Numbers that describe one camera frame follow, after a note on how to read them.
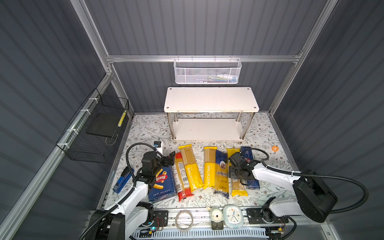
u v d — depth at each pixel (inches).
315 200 16.7
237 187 31.7
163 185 30.9
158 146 28.9
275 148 39.2
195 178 33.6
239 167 27.1
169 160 30.3
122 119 31.6
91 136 28.4
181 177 33.3
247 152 36.8
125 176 34.2
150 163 25.5
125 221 16.9
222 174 33.3
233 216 28.4
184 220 29.2
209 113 47.1
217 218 26.7
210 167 34.9
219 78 36.2
